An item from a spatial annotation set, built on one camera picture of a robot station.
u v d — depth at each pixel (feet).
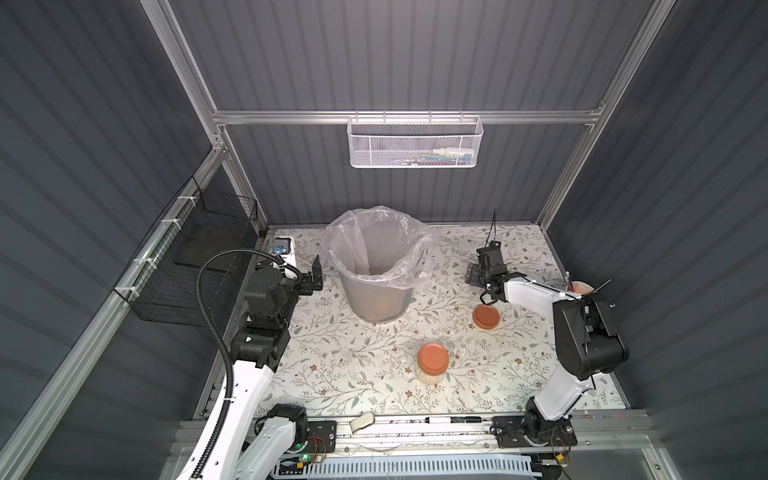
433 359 2.57
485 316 3.09
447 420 2.47
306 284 2.08
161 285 2.22
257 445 1.80
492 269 2.48
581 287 2.94
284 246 1.90
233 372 1.52
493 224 3.97
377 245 3.00
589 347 1.58
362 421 2.42
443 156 3.03
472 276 3.02
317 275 2.15
